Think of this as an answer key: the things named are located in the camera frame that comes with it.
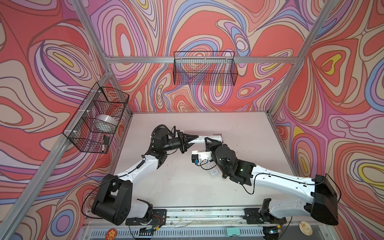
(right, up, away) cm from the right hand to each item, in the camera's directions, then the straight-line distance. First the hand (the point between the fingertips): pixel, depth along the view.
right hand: (209, 139), depth 74 cm
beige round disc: (+46, -42, -3) cm, 62 cm away
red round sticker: (-47, -44, -5) cm, 65 cm away
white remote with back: (-4, 0, -2) cm, 5 cm away
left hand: (-5, +1, -2) cm, 6 cm away
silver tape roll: (-51, +8, -4) cm, 52 cm away
